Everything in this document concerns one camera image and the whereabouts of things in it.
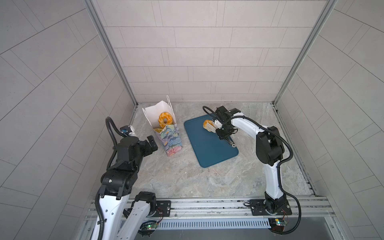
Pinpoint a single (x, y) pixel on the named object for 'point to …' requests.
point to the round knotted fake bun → (205, 124)
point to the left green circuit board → (153, 226)
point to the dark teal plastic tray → (210, 149)
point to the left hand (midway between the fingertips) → (148, 137)
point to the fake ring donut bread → (161, 119)
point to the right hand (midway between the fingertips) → (220, 136)
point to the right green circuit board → (278, 224)
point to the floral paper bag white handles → (170, 137)
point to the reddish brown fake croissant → (158, 130)
